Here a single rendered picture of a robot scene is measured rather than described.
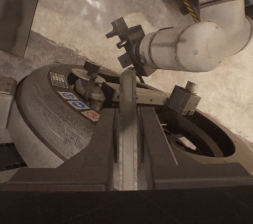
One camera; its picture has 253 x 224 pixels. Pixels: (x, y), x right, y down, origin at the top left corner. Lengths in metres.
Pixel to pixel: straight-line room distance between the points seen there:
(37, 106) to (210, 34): 0.32
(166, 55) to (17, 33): 1.03
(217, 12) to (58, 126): 0.36
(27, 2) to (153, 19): 0.73
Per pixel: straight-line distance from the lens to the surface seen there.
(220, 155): 0.64
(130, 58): 0.49
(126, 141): 0.16
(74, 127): 0.30
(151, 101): 0.62
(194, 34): 0.32
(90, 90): 0.43
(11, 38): 1.28
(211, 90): 1.37
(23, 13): 1.26
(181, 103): 0.67
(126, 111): 0.15
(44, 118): 0.33
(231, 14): 0.43
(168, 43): 0.36
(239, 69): 1.45
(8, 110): 0.44
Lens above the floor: 1.15
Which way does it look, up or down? 72 degrees down
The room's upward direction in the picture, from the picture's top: 166 degrees clockwise
